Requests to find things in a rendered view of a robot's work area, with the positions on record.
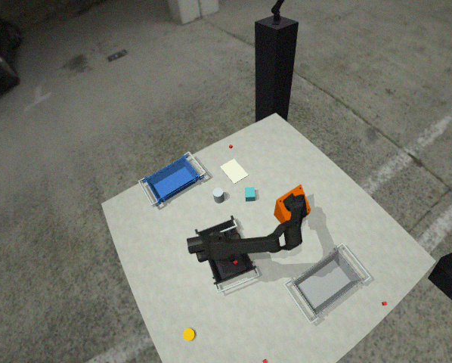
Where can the yellow round disc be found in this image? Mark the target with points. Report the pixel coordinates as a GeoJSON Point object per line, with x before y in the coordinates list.
{"type": "Point", "coordinates": [189, 334]}

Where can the cream flat rectangular sheet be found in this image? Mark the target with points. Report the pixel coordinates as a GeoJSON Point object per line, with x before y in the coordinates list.
{"type": "Point", "coordinates": [234, 171]}

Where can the blue plastic tray with white wire bars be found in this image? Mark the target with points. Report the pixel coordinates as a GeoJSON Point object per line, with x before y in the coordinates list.
{"type": "Point", "coordinates": [171, 178]}

